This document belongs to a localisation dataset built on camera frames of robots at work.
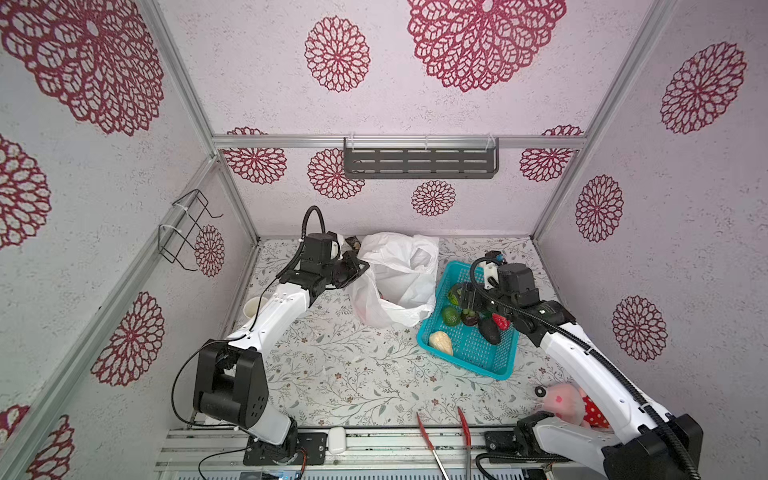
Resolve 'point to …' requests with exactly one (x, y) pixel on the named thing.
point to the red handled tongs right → (468, 443)
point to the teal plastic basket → (498, 361)
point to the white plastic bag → (399, 286)
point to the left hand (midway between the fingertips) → (371, 265)
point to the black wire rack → (176, 240)
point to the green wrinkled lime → (451, 317)
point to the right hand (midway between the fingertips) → (464, 287)
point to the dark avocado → (489, 330)
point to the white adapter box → (337, 442)
